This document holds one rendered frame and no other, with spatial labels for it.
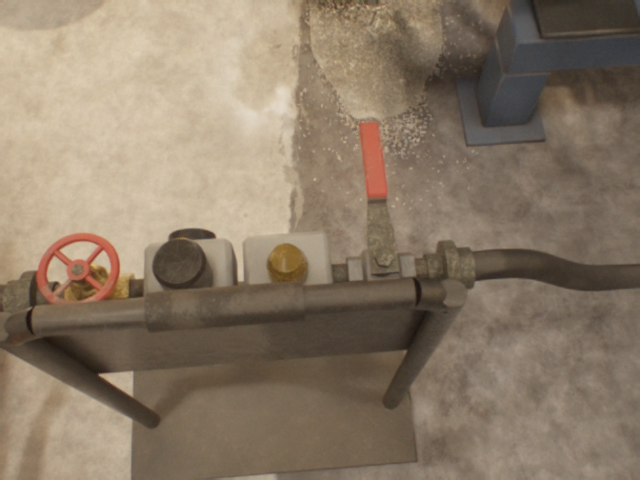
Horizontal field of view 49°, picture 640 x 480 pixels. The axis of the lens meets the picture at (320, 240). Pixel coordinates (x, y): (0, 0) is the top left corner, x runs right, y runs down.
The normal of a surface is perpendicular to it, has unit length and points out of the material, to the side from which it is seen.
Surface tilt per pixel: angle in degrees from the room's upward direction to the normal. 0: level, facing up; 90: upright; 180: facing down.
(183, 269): 0
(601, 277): 43
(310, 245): 0
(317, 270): 0
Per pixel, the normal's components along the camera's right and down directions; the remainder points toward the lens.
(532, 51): 0.07, 0.92
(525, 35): 0.00, -0.37
